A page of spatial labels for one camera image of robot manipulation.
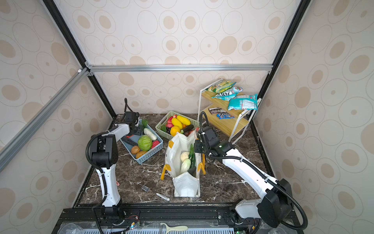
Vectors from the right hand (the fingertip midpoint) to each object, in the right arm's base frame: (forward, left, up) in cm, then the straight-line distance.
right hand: (196, 144), depth 80 cm
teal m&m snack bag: (+19, -17, +18) cm, 31 cm away
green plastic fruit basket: (+30, +23, -12) cm, 40 cm away
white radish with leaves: (-5, +4, -12) cm, 14 cm away
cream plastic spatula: (-36, +11, -17) cm, 42 cm away
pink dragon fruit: (+26, +19, -12) cm, 34 cm away
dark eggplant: (+24, +5, -14) cm, 29 cm away
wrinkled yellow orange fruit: (+16, +14, -7) cm, 23 cm away
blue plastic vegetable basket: (+14, +46, -15) cm, 50 cm away
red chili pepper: (+9, +27, -12) cm, 31 cm away
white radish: (+17, +32, -11) cm, 38 cm away
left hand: (+25, +42, -11) cm, 50 cm away
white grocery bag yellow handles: (-18, +6, -11) cm, 22 cm away
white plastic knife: (-22, +19, -17) cm, 34 cm away
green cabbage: (+5, +31, -5) cm, 32 cm away
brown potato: (+4, +39, -11) cm, 40 cm away
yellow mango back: (+28, +8, -10) cm, 31 cm away
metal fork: (-18, +29, -18) cm, 39 cm away
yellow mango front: (+27, +14, -11) cm, 32 cm away
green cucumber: (-3, +2, -13) cm, 14 cm away
